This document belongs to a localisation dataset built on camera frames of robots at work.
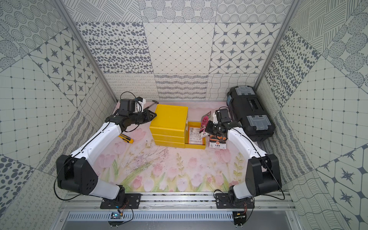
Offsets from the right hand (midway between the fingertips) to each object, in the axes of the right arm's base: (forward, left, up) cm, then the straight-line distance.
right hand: (206, 130), depth 87 cm
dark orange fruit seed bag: (-1, -8, -12) cm, 15 cm away
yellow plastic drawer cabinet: (-4, +22, +10) cm, 24 cm away
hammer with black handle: (+35, +41, -10) cm, 55 cm away
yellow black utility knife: (-1, +54, -9) cm, 54 cm away
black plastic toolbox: (+15, -27, +3) cm, 31 cm away
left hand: (+5, +31, +11) cm, 33 cm away
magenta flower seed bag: (+10, 0, -1) cm, 10 cm away
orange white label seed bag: (+4, +8, -11) cm, 15 cm away
